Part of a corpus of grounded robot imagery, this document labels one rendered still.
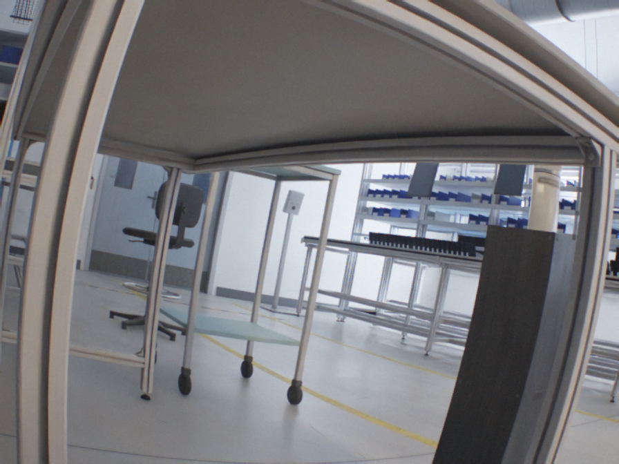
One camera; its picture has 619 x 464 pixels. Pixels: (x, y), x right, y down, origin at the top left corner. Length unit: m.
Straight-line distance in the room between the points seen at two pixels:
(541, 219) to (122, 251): 6.63
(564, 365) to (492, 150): 0.47
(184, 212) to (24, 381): 3.64
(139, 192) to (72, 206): 7.43
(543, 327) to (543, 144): 0.62
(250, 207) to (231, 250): 0.60
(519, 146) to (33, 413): 0.95
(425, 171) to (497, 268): 4.69
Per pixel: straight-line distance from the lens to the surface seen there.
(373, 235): 7.36
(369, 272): 9.41
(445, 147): 1.28
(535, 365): 1.58
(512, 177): 5.42
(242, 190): 8.32
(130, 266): 7.89
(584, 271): 0.89
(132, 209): 7.85
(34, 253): 0.44
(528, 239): 1.59
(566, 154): 1.04
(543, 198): 1.68
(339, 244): 6.93
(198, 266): 2.62
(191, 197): 4.14
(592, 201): 0.90
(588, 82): 0.82
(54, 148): 0.45
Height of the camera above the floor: 0.68
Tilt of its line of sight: 2 degrees up
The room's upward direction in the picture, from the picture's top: 10 degrees clockwise
